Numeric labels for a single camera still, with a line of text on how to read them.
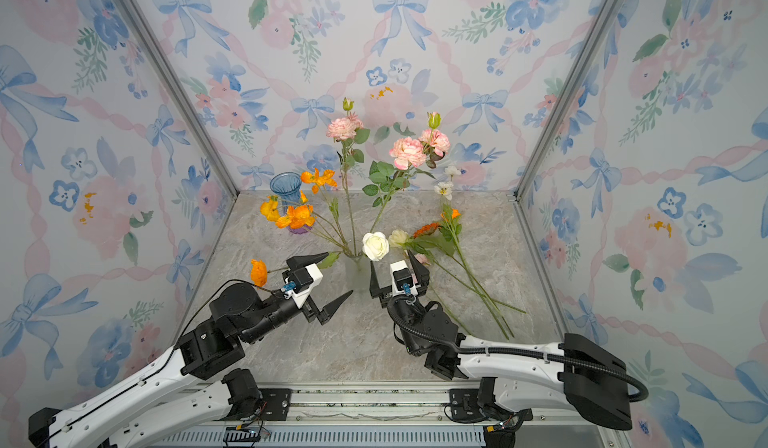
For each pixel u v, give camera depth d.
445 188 1.07
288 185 1.00
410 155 0.61
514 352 0.49
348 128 0.72
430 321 0.51
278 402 0.74
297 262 0.57
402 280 0.53
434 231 1.04
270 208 0.80
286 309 0.54
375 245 0.55
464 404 0.73
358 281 0.91
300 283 0.48
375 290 0.61
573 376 0.42
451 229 1.07
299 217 0.66
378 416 0.73
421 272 0.62
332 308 0.56
